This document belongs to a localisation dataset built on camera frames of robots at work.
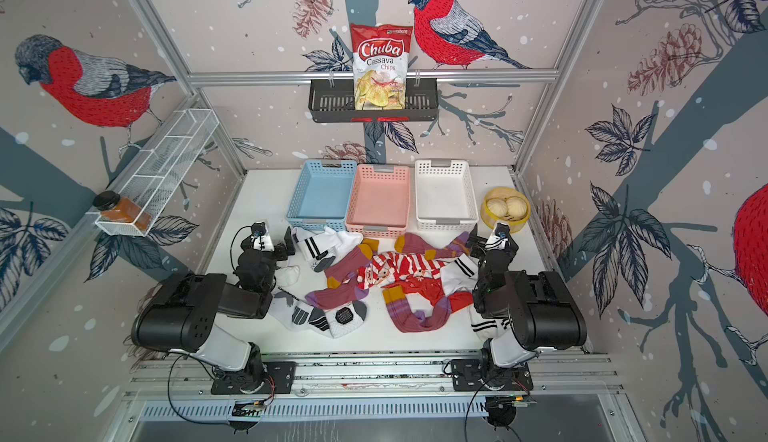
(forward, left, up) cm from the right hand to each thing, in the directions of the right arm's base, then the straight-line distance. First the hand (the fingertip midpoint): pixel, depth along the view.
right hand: (491, 226), depth 90 cm
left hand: (-2, +66, +2) cm, 66 cm away
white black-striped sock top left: (-3, +54, -10) cm, 55 cm away
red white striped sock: (-10, +31, -10) cm, 34 cm away
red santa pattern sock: (-17, +18, -9) cm, 26 cm away
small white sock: (-14, +63, -9) cm, 65 cm away
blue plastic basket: (+22, +59, -13) cm, 65 cm away
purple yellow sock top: (-1, +22, -10) cm, 24 cm away
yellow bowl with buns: (+13, -9, -5) cm, 16 cm away
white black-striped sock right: (-11, +9, -10) cm, 18 cm away
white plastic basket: (+21, +11, -11) cm, 26 cm away
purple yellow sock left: (-14, +46, -10) cm, 49 cm away
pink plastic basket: (+16, +37, -10) cm, 41 cm away
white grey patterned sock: (-27, +45, -10) cm, 54 cm away
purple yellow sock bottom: (-25, +26, -10) cm, 38 cm away
